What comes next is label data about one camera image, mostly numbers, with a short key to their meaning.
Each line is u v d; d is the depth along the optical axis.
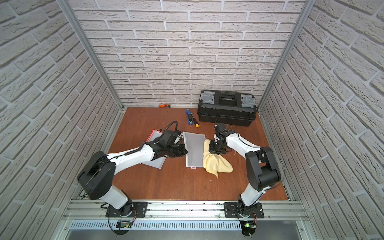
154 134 1.02
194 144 0.95
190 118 1.07
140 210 0.75
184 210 0.76
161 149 0.66
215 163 0.86
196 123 1.08
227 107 0.98
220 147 0.78
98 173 0.47
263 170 0.46
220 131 0.74
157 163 0.90
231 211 0.74
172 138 0.70
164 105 1.22
